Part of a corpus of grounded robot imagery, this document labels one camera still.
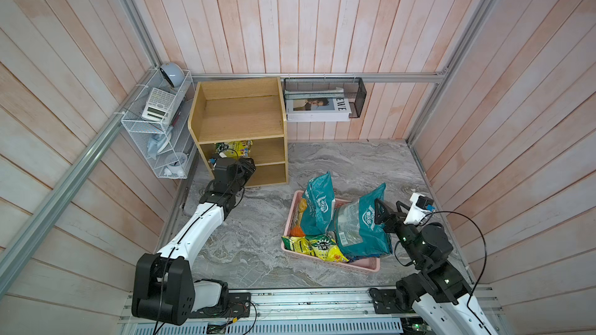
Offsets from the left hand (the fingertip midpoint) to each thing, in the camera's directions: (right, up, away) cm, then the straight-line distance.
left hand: (252, 164), depth 85 cm
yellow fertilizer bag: (-7, +6, +6) cm, 11 cm away
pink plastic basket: (+42, -36, -5) cm, 56 cm away
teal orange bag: (+22, -13, -18) cm, 31 cm away
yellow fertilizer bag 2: (+17, -27, -8) cm, 33 cm away
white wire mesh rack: (-26, +5, -5) cm, 27 cm away
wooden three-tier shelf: (-6, +22, +8) cm, 24 cm away
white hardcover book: (+26, +25, +10) cm, 37 cm away
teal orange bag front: (+35, -21, -16) cm, 44 cm away
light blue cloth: (-35, +9, -3) cm, 36 cm away
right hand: (+45, -11, -12) cm, 48 cm away
